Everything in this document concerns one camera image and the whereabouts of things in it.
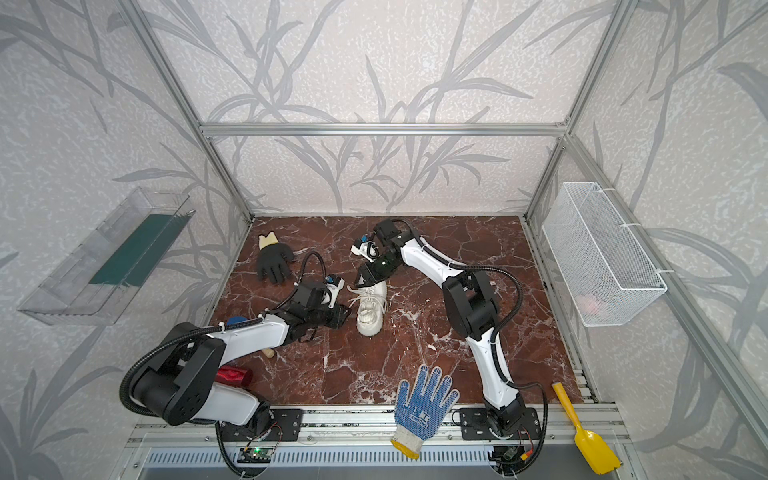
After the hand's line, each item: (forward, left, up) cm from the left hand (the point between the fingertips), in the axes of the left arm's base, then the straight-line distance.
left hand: (350, 300), depth 92 cm
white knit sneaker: (-2, -7, +1) cm, 7 cm away
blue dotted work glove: (-31, -20, -2) cm, 37 cm away
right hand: (+7, -4, +5) cm, 9 cm away
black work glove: (+18, +30, -4) cm, 35 cm away
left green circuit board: (-39, +19, -5) cm, 43 cm away
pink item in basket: (-9, -62, +17) cm, 65 cm away
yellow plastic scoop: (-37, -61, -1) cm, 71 cm away
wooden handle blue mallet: (-15, +22, -3) cm, 27 cm away
